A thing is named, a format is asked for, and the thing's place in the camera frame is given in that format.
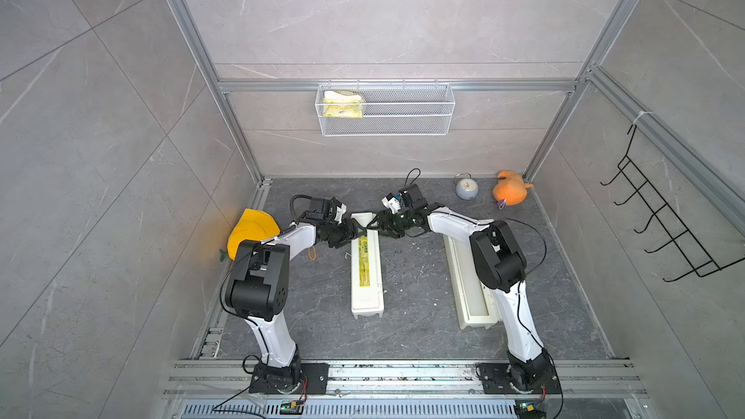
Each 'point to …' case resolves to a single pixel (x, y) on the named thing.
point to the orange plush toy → (511, 188)
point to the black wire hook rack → (700, 264)
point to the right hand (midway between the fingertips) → (372, 230)
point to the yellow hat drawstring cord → (314, 253)
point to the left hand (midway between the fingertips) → (363, 231)
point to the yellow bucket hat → (253, 226)
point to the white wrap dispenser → (367, 280)
